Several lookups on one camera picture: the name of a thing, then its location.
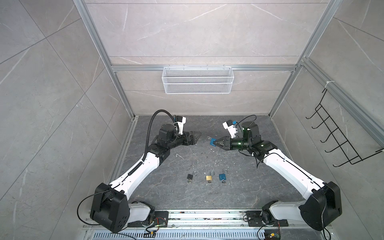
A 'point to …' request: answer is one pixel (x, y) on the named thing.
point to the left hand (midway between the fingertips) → (195, 130)
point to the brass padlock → (209, 177)
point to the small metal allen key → (179, 156)
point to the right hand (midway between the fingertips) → (214, 142)
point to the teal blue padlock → (223, 176)
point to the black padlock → (190, 177)
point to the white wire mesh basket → (196, 80)
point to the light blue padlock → (211, 142)
